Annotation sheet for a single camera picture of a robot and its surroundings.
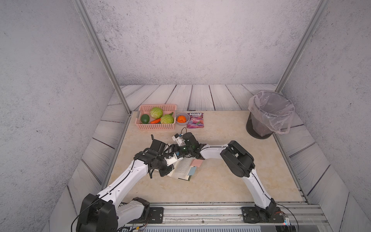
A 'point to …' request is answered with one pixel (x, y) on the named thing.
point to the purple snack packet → (195, 120)
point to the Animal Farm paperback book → (180, 169)
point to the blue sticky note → (192, 170)
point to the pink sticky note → (197, 162)
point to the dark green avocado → (145, 118)
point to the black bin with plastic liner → (270, 112)
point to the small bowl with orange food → (182, 119)
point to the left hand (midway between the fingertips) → (173, 165)
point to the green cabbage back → (156, 112)
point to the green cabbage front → (167, 119)
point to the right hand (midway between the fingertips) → (166, 156)
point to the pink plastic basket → (146, 109)
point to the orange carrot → (156, 121)
